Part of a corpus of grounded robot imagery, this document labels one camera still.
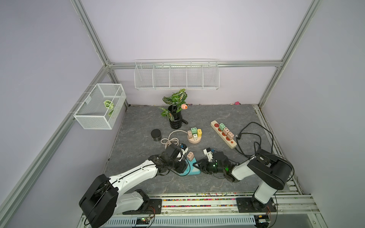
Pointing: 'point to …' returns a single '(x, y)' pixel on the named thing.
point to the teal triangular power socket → (190, 169)
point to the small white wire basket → (102, 108)
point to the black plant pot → (177, 123)
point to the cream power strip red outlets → (231, 143)
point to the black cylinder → (156, 134)
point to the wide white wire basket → (177, 74)
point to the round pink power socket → (194, 141)
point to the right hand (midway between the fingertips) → (194, 165)
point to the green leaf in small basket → (107, 104)
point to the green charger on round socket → (194, 130)
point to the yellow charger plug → (199, 132)
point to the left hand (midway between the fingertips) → (184, 165)
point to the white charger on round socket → (195, 137)
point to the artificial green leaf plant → (177, 103)
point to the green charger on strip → (222, 126)
